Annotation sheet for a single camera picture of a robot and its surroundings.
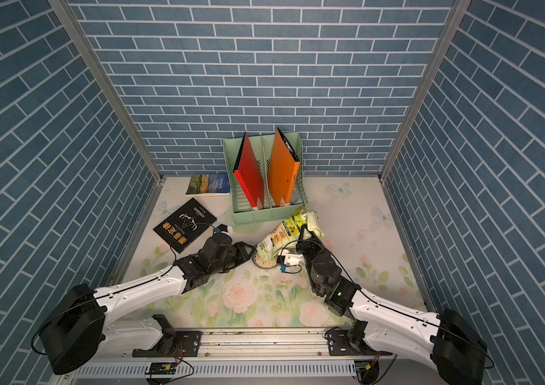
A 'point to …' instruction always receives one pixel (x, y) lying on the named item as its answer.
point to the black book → (181, 228)
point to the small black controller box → (162, 368)
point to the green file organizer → (262, 147)
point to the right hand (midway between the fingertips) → (315, 222)
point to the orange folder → (283, 170)
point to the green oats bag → (286, 234)
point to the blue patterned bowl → (269, 264)
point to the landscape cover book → (205, 185)
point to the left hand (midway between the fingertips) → (259, 252)
